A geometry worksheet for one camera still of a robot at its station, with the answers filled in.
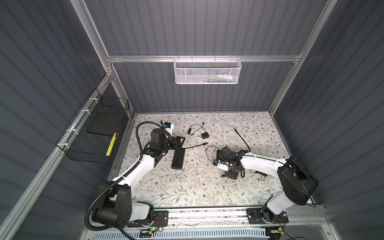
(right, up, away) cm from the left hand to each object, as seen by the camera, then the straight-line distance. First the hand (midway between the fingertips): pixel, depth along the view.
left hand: (180, 138), depth 85 cm
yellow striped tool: (-31, -2, -16) cm, 35 cm away
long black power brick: (-2, -15, +8) cm, 17 cm away
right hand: (+32, -21, +4) cm, 38 cm away
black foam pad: (-36, +8, -12) cm, 39 cm away
